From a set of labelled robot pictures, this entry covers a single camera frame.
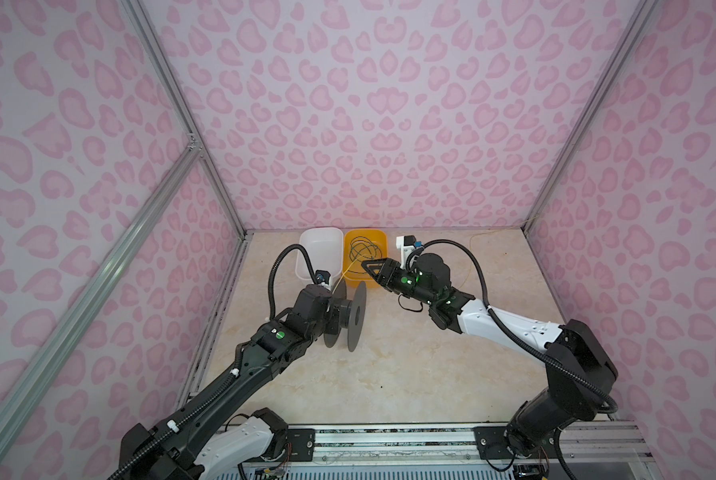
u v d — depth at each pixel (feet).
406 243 2.41
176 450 1.27
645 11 2.25
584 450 2.40
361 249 3.72
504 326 1.67
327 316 1.99
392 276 2.23
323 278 2.21
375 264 2.40
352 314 2.40
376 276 2.31
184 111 2.77
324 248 3.61
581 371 1.44
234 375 1.51
